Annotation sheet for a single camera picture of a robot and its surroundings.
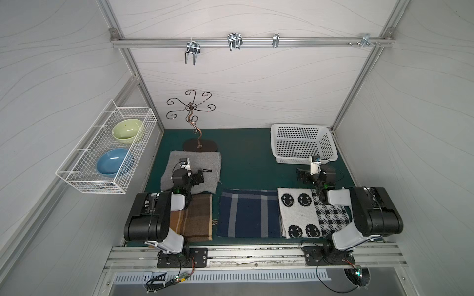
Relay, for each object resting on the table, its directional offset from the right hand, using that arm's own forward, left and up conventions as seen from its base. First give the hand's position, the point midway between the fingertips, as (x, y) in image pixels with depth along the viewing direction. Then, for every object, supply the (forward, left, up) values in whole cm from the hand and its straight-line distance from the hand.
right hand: (307, 166), depth 96 cm
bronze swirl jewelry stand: (+14, +64, -2) cm, 66 cm away
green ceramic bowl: (-6, +81, +30) cm, 87 cm away
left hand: (-5, +60, +2) cm, 60 cm away
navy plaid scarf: (-25, +33, -3) cm, 41 cm away
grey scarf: (0, +53, 0) cm, 53 cm away
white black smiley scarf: (-25, +5, -2) cm, 25 cm away
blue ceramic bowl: (-21, +80, +29) cm, 88 cm away
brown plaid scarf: (-30, +54, -1) cm, 62 cm away
